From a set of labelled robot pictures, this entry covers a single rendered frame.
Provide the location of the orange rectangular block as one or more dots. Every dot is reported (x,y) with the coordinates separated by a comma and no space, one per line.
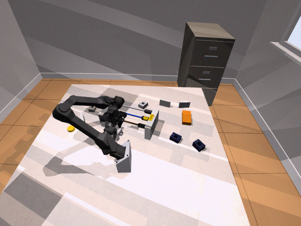
(186,117)

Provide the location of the yellow short cylinder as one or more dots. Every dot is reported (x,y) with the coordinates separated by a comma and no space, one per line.
(71,128)

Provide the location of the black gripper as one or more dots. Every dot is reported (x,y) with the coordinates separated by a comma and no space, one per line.
(118,120)

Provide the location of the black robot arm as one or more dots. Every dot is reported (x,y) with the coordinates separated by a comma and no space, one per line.
(105,141)

